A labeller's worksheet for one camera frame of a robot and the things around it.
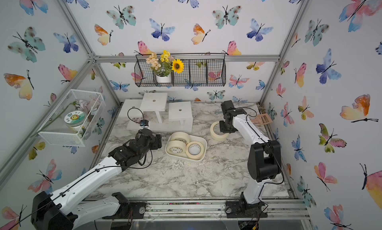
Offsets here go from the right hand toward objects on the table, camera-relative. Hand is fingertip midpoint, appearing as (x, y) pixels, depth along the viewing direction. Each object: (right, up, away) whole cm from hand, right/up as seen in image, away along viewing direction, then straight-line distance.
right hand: (227, 127), depth 90 cm
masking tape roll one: (-8, -4, -4) cm, 10 cm away
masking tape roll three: (-28, -5, +3) cm, 29 cm away
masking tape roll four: (-21, -17, 0) cm, 27 cm away
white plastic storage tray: (-21, -7, +6) cm, 23 cm away
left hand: (-40, -3, -10) cm, 41 cm away
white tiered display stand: (-53, +10, +14) cm, 55 cm away
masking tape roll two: (-31, -13, +3) cm, 34 cm away
